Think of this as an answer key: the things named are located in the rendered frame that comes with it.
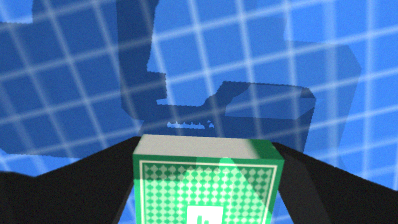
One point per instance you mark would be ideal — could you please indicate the green card box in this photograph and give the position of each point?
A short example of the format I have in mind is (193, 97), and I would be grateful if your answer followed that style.
(205, 180)

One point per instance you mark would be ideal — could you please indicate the blue grid work mat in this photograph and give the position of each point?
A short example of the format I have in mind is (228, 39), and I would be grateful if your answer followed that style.
(318, 76)

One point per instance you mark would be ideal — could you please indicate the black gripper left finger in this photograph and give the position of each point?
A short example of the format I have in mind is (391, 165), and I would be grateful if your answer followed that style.
(92, 190)

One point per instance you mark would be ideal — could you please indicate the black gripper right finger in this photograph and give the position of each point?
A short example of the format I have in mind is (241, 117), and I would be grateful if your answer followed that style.
(315, 192)

